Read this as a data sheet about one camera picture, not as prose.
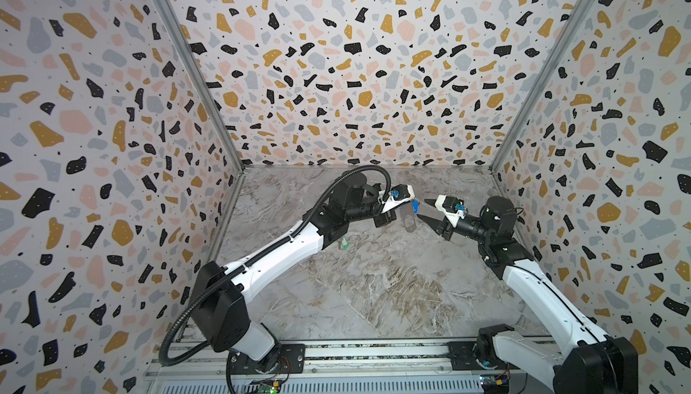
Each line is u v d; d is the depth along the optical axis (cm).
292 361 73
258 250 47
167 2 74
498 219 58
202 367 73
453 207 60
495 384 72
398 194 58
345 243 97
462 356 74
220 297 40
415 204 72
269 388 70
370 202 62
